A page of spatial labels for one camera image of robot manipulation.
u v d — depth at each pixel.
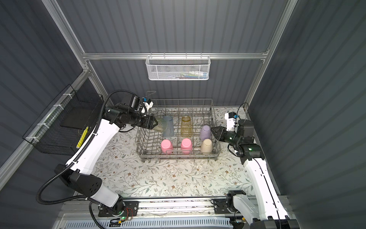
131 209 0.72
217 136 0.65
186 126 0.95
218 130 0.64
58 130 0.72
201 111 1.09
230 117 0.64
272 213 0.38
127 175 0.85
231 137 0.61
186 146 0.84
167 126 0.91
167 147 0.83
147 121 0.65
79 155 0.42
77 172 0.41
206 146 0.83
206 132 0.90
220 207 0.74
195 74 0.91
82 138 0.69
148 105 0.68
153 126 0.71
